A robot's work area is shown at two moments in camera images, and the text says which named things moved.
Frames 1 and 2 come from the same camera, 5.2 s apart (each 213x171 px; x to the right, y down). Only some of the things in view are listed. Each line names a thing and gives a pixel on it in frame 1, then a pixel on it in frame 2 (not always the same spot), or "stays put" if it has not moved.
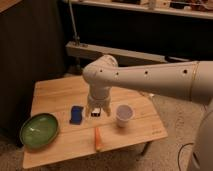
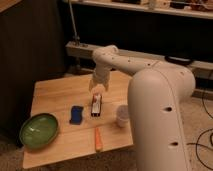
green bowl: (38, 131) stays put
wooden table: (135, 118) stays put
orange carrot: (98, 139) stays put
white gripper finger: (88, 111) -> (91, 85)
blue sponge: (76, 115) stays put
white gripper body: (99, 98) -> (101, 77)
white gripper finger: (109, 112) -> (106, 84)
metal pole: (76, 38) stays put
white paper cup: (124, 113) stays put
